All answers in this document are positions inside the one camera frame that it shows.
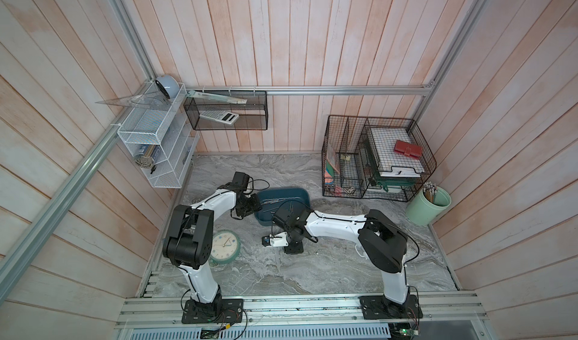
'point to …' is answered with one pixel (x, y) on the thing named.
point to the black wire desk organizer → (375, 158)
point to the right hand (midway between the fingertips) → (288, 242)
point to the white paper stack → (391, 163)
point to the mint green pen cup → (427, 204)
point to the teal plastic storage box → (272, 198)
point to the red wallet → (408, 149)
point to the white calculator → (221, 116)
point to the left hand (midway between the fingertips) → (258, 210)
